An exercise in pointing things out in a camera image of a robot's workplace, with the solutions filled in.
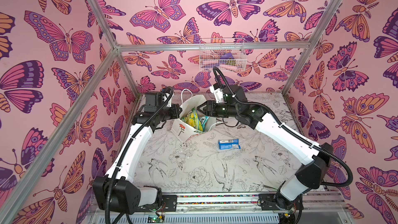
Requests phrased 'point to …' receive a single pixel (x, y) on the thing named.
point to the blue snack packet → (232, 143)
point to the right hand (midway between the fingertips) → (199, 106)
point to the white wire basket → (224, 59)
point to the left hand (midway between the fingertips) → (183, 107)
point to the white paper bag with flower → (182, 130)
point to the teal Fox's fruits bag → (203, 121)
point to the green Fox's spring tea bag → (192, 119)
